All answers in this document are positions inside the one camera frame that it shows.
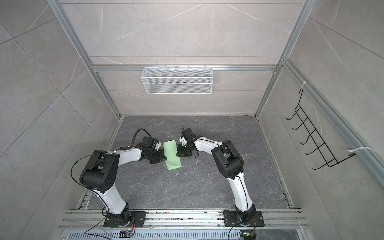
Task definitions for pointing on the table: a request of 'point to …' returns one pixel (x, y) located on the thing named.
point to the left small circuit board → (125, 233)
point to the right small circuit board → (248, 234)
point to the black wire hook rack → (323, 150)
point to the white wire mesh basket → (177, 80)
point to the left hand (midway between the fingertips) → (167, 155)
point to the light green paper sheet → (170, 150)
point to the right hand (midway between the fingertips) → (176, 153)
